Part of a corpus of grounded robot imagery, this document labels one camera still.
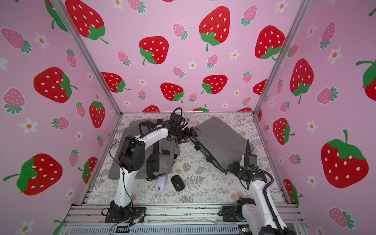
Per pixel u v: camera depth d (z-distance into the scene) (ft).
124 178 1.96
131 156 1.87
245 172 2.07
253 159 2.13
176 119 2.68
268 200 1.55
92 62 2.90
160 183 2.68
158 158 2.81
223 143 3.24
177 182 2.73
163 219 2.41
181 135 2.87
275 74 3.12
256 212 1.89
